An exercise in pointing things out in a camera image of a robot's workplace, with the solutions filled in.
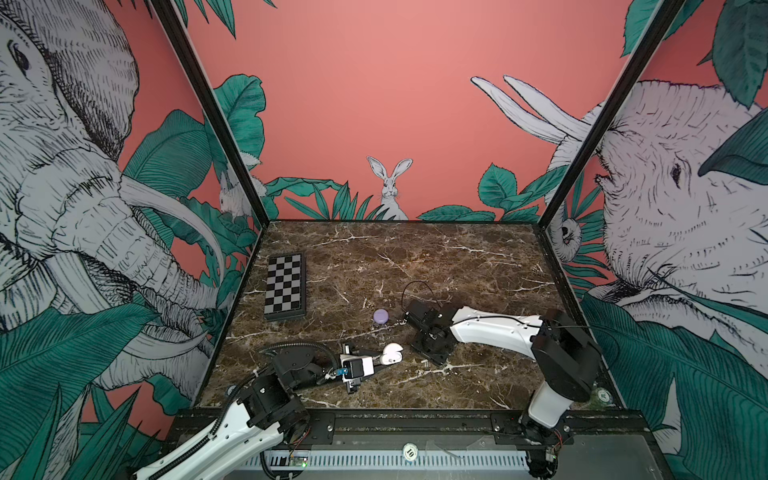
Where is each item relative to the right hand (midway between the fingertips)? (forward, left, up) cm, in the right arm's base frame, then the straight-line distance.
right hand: (414, 351), depth 85 cm
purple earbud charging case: (+12, +10, -1) cm, 16 cm away
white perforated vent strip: (-26, +18, -2) cm, 31 cm away
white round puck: (-9, +6, +24) cm, 27 cm away
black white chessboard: (+21, +42, +2) cm, 47 cm away
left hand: (-9, +7, +22) cm, 24 cm away
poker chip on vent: (-24, +2, -1) cm, 24 cm away
